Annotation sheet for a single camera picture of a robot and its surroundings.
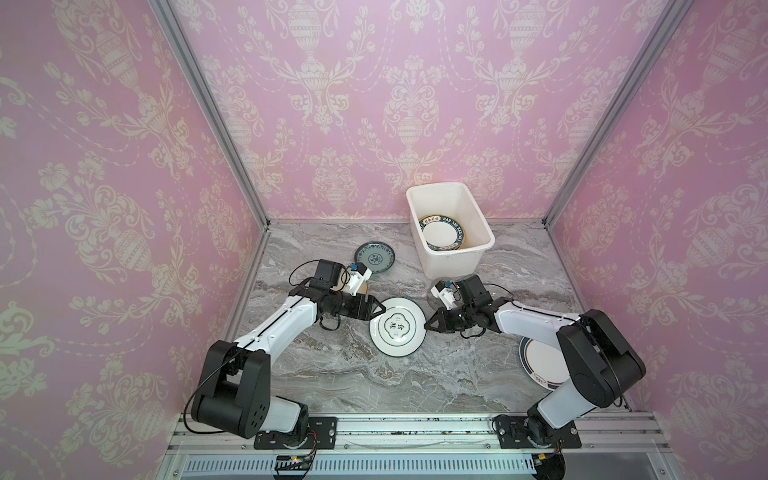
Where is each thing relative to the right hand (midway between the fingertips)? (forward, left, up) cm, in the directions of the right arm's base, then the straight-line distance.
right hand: (427, 325), depth 87 cm
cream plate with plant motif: (+2, +22, +20) cm, 30 cm away
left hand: (+2, +15, +7) cm, 16 cm away
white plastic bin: (+47, -15, +7) cm, 50 cm away
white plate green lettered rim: (+40, -10, -3) cm, 41 cm away
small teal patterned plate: (+30, +15, -4) cm, 34 cm away
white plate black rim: (0, +8, -3) cm, 8 cm away
